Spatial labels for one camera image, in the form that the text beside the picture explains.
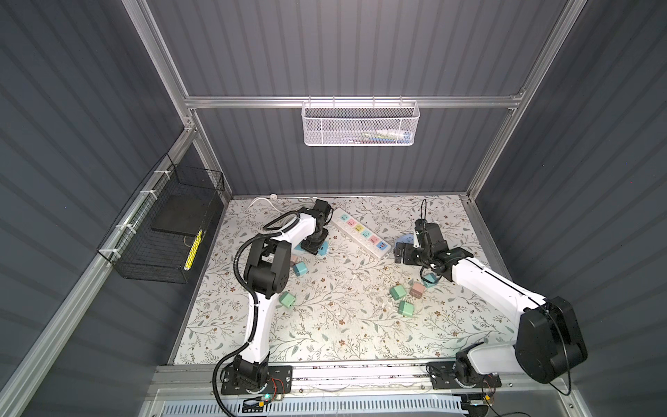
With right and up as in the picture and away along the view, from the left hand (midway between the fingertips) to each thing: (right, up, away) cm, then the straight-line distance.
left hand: (321, 241), depth 103 cm
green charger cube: (-10, -18, -17) cm, 27 cm away
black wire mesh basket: (-44, +3, -30) cm, 54 cm away
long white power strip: (+16, +3, +2) cm, 17 cm away
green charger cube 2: (+28, -16, -14) cm, 35 cm away
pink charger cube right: (+34, -15, -14) cm, 40 cm away
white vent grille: (+31, -42, -34) cm, 63 cm away
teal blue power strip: (+1, -3, -4) cm, 5 cm away
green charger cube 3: (+29, -21, -19) cm, 41 cm away
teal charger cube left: (-7, -9, -9) cm, 15 cm away
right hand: (+32, -2, -15) cm, 35 cm away
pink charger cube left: (-10, -6, -6) cm, 13 cm away
